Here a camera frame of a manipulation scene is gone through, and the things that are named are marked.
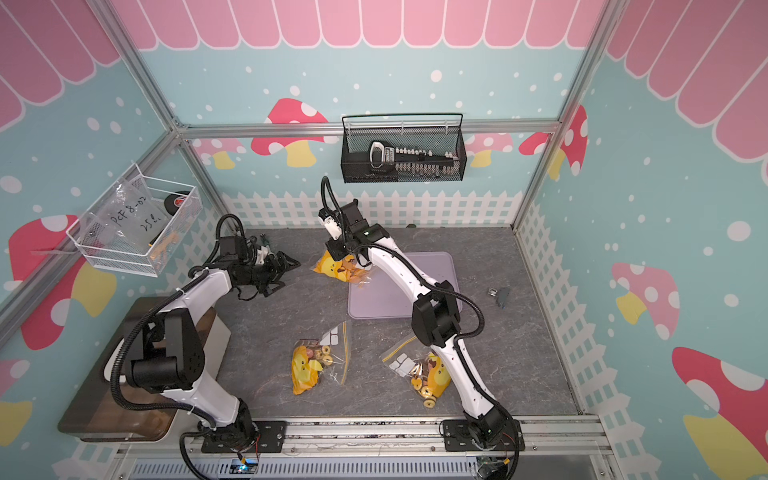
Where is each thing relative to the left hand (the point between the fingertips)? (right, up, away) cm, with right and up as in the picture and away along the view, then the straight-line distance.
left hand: (293, 275), depth 91 cm
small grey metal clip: (+64, -6, +9) cm, 65 cm away
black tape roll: (-29, +21, -10) cm, 37 cm away
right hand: (+12, +10, +1) cm, 15 cm away
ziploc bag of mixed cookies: (+11, -23, -4) cm, 26 cm away
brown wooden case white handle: (-37, -30, -24) cm, 53 cm away
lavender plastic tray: (+27, -8, +9) cm, 30 cm away
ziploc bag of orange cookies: (+15, +2, +5) cm, 16 cm away
